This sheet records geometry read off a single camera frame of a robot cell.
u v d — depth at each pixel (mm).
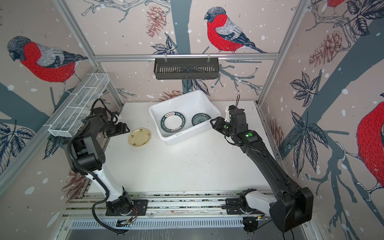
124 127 878
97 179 546
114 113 890
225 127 653
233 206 735
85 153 516
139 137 1010
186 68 1057
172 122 1076
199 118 1104
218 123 669
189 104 1141
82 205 773
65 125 709
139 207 730
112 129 815
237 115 559
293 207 357
